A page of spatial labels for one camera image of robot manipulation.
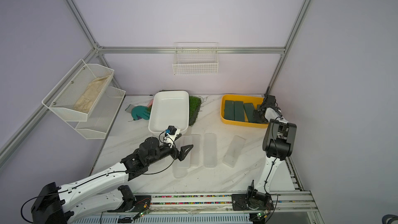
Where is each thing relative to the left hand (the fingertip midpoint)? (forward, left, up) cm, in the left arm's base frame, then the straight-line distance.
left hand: (186, 142), depth 74 cm
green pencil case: (+35, -27, -20) cm, 48 cm away
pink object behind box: (+39, +30, -15) cm, 52 cm away
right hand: (+24, -49, -15) cm, 56 cm away
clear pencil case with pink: (+9, +3, -16) cm, 19 cm away
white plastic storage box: (+32, +15, -13) cm, 38 cm away
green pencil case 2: (+33, -34, -16) cm, 50 cm away
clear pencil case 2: (+2, -27, -19) cm, 33 cm away
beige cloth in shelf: (+15, +50, +12) cm, 53 cm away
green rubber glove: (+34, +37, -19) cm, 54 cm away
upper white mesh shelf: (+19, +56, +12) cm, 61 cm away
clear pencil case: (+5, -13, -20) cm, 24 cm away
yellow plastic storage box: (+45, -48, -18) cm, 68 cm away
